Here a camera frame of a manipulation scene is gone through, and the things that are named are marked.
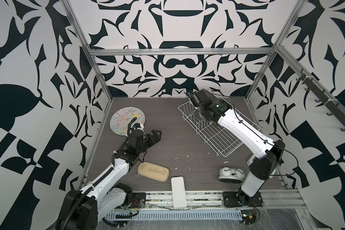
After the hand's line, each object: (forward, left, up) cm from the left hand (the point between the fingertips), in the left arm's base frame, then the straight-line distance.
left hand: (157, 132), depth 82 cm
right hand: (+8, -25, +13) cm, 30 cm away
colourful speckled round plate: (+24, +29, -15) cm, 40 cm away
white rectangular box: (-28, -11, -13) cm, 33 cm away
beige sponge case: (-18, +3, -11) cm, 21 cm away
